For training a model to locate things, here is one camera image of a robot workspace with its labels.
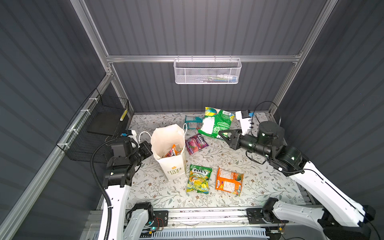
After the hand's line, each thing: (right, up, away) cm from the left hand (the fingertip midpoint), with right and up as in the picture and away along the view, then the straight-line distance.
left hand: (151, 144), depth 70 cm
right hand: (+31, +5, -11) cm, 34 cm away
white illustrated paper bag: (+4, -3, +21) cm, 21 cm away
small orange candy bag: (+9, -5, +9) cm, 14 cm away
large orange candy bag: (+40, -22, +12) cm, 48 cm away
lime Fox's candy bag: (+24, -22, +14) cm, 35 cm away
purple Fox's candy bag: (+21, -3, +28) cm, 36 cm away
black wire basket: (-26, +12, +6) cm, 29 cm away
